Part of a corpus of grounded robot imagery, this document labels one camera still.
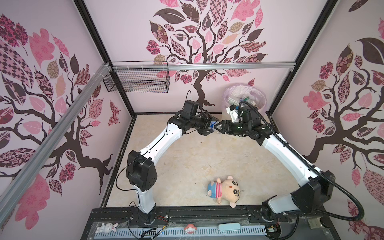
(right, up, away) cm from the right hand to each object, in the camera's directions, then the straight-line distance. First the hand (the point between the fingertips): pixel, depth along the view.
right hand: (218, 125), depth 75 cm
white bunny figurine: (-53, -48, -7) cm, 72 cm away
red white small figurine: (-14, -47, -9) cm, 50 cm away
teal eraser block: (+4, -48, -7) cm, 48 cm away
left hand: (0, 0, +1) cm, 1 cm away
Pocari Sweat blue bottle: (-3, 0, 0) cm, 4 cm away
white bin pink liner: (+17, +22, +25) cm, 38 cm away
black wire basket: (-41, +32, +20) cm, 55 cm away
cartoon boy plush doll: (+5, -33, -1) cm, 34 cm away
